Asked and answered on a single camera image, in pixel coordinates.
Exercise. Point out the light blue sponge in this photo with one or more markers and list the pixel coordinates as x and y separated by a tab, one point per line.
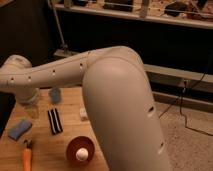
19	129

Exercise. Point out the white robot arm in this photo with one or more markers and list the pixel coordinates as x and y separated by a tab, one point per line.
117	96

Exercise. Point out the blue ceramic cup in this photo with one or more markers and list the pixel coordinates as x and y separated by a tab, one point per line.
55	95

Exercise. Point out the white rectangular box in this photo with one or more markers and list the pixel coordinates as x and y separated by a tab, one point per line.
83	114

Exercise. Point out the metal pole stand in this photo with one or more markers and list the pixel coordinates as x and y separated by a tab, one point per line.
63	51

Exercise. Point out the red bowl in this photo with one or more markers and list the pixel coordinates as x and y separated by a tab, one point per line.
74	145

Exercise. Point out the black white striped cloth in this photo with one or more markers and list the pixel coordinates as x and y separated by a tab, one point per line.
55	123

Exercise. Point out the white ball in bowl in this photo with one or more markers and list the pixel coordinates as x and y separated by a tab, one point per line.
82	154

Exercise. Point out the white shelf ledge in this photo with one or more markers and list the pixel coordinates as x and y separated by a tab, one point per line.
132	16

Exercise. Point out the orange carrot toy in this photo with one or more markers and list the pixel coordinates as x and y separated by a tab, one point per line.
27	156

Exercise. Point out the grey baseboard rail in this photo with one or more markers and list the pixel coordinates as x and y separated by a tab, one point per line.
176	77

